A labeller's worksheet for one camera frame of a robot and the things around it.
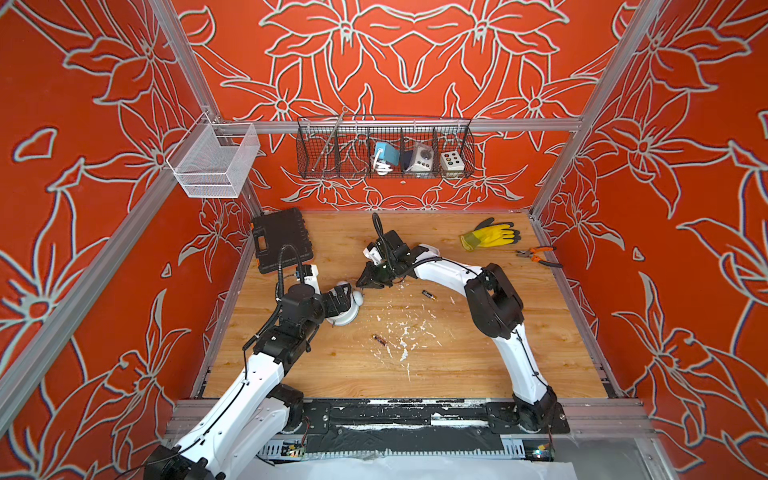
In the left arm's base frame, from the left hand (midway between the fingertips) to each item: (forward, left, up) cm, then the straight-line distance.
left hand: (337, 287), depth 80 cm
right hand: (+6, -2, -8) cm, 10 cm away
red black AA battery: (-9, -14, -15) cm, 22 cm away
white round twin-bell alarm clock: (-4, -2, -11) cm, 12 cm away
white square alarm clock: (+4, -24, +12) cm, 28 cm away
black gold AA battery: (+8, -27, -15) cm, 32 cm away
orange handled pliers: (+26, -63, -14) cm, 70 cm away
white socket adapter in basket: (+38, -23, +17) cm, 47 cm away
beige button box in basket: (+41, -33, +14) cm, 54 cm away
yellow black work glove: (+35, -51, -13) cm, 63 cm away
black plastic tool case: (+29, +29, -10) cm, 42 cm away
